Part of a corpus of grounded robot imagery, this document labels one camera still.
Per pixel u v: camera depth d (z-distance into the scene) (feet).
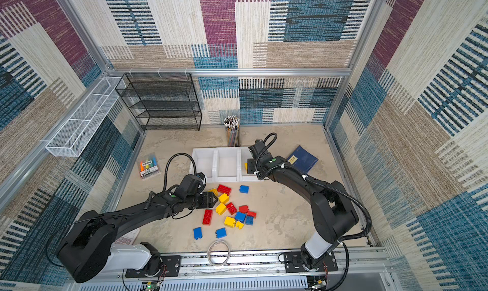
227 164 3.35
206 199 2.50
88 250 1.36
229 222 2.73
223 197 2.92
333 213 1.47
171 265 2.40
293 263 2.40
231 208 2.87
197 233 2.67
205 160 3.34
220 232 2.70
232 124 3.17
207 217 2.79
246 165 2.81
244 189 3.08
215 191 3.01
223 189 3.02
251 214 2.83
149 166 3.34
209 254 2.50
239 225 2.71
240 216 2.84
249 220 2.74
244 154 3.33
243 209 2.88
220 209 2.81
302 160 3.38
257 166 2.21
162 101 3.58
